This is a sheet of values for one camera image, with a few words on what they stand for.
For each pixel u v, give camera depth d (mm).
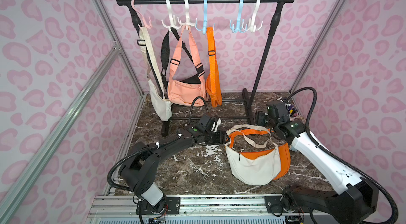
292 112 911
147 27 652
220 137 734
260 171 795
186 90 923
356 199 375
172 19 644
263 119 706
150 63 719
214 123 690
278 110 571
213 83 740
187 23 672
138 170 441
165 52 723
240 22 637
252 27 639
